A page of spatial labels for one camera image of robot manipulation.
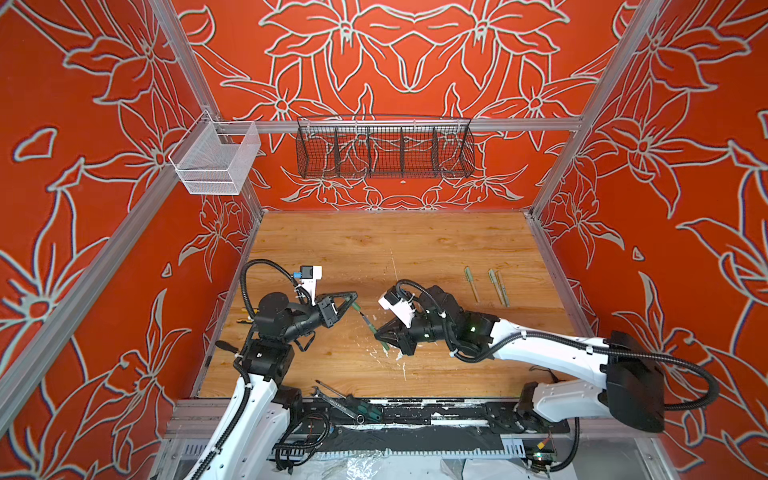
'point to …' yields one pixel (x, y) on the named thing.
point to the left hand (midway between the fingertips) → (354, 297)
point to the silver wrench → (359, 418)
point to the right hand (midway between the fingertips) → (373, 337)
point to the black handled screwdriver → (226, 346)
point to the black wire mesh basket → (384, 146)
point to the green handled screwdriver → (369, 411)
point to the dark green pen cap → (356, 306)
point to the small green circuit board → (544, 455)
